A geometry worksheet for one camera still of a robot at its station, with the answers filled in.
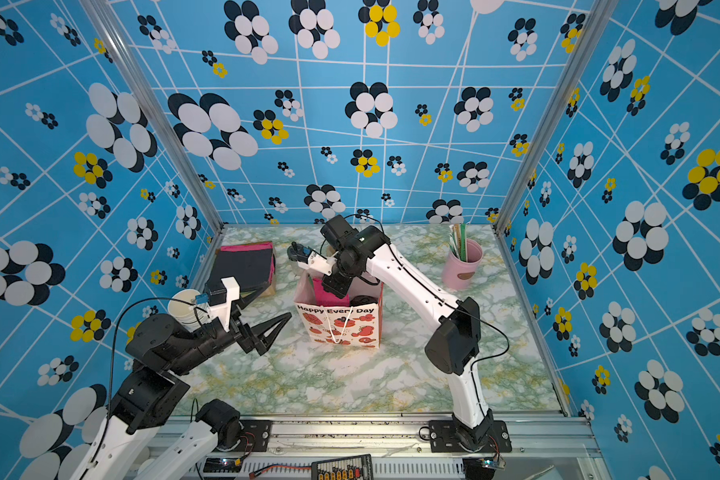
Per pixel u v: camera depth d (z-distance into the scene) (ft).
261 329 1.67
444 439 2.38
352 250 1.84
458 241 3.07
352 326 2.46
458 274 3.10
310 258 2.24
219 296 1.55
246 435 2.40
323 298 2.55
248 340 1.68
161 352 1.42
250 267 3.39
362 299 2.76
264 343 1.68
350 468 2.26
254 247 3.57
